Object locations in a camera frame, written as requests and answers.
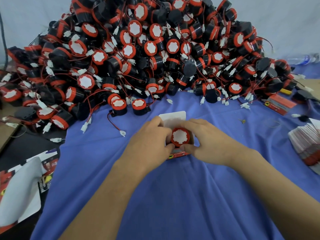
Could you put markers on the person's right hand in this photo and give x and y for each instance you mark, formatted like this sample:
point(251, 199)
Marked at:
point(215, 145)

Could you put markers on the small yellow part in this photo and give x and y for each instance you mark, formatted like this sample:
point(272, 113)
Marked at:
point(285, 91)

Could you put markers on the brown cardboard piece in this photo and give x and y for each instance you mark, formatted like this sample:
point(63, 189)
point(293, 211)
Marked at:
point(5, 132)

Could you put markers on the stack of box blanks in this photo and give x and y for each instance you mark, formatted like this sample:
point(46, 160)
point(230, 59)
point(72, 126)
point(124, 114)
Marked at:
point(307, 142)

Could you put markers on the person's left forearm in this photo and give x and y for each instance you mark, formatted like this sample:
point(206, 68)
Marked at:
point(100, 207)

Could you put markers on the person's right forearm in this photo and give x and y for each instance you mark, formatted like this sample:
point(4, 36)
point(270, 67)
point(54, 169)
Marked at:
point(285, 197)

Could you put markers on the clear plastic water bottle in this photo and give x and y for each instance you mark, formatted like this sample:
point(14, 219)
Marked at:
point(302, 59)

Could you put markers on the person's left hand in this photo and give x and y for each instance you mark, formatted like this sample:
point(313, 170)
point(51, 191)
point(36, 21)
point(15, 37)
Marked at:
point(145, 147)

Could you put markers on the pile of black red buzzers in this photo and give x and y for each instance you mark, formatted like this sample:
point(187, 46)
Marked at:
point(150, 47)

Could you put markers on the blue table cloth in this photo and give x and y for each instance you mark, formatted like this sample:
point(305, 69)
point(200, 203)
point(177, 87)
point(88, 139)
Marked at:
point(200, 202)

